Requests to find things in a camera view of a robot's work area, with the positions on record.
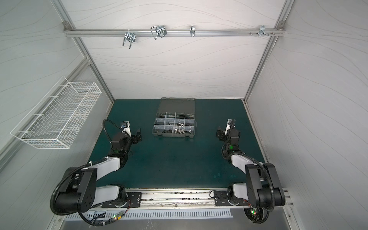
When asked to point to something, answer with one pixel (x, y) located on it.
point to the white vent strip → (204, 213)
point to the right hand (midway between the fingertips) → (231, 125)
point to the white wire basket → (53, 121)
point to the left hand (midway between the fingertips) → (134, 127)
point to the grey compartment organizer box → (175, 117)
